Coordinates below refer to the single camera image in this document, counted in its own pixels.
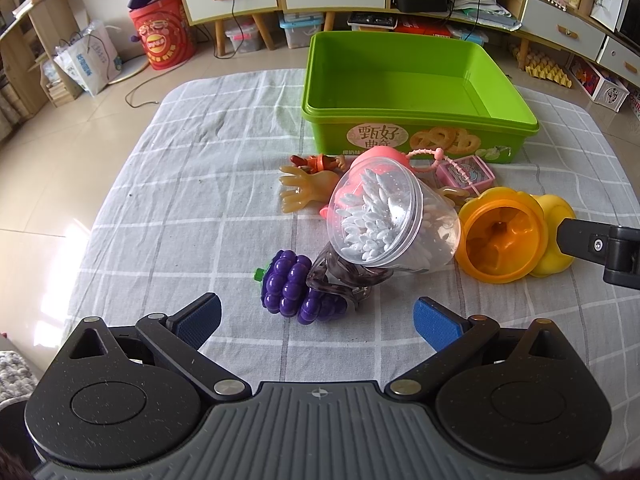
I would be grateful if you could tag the clear box with blue lid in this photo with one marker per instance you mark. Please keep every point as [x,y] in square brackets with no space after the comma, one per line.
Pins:
[298,28]

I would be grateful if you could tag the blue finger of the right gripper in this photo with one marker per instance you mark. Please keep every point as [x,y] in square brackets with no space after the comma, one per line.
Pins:
[587,240]

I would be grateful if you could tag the pink pig toy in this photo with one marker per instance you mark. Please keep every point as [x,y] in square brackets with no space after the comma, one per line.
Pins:
[357,183]

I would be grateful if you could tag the green plastic storage bin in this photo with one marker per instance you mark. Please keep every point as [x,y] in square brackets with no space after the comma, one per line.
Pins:
[368,89]

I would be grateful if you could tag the red printed bucket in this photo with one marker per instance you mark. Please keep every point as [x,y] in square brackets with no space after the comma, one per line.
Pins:
[164,32]

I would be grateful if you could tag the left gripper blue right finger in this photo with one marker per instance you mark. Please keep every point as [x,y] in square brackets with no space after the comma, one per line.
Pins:
[438,325]

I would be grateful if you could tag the white blue shopping bag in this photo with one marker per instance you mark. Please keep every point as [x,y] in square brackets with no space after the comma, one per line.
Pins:
[89,57]

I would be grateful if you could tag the pink small toy box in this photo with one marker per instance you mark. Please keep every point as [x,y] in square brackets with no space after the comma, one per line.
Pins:
[470,173]

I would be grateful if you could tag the purple toy grapes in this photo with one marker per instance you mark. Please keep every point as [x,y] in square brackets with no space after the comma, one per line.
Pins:
[284,290]

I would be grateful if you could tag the amber rubber hand toy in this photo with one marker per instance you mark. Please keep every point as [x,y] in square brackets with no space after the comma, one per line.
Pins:
[302,189]

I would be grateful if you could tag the white red toy box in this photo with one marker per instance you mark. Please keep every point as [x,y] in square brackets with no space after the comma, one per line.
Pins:
[602,88]

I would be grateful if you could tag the orange plastic juicer cup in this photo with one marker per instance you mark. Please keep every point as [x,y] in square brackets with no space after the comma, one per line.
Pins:
[503,236]

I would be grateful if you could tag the orange brown toy figure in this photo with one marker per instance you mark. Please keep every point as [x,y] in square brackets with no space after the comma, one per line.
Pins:
[313,164]

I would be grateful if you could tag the dark plastic wrapper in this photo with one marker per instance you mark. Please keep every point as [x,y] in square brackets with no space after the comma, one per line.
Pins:
[332,274]

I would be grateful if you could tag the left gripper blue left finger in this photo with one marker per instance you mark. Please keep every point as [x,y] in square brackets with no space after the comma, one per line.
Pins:
[196,322]

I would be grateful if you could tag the white microwave oven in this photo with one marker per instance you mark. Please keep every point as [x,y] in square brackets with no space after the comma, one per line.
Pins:
[621,17]

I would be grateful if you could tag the grey checked table cloth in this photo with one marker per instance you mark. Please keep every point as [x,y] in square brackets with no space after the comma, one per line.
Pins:
[197,209]

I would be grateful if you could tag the clear cotton swab jar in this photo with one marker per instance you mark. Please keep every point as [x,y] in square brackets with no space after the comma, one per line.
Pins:
[414,229]

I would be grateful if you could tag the yellow plastic bowl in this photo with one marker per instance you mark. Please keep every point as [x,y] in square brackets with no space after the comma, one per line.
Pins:
[553,261]

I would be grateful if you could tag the red cardboard box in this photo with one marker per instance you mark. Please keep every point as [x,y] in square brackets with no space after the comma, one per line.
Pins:
[418,25]

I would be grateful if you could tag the yellow egg tray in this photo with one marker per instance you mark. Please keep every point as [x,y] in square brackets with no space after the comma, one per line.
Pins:
[539,65]

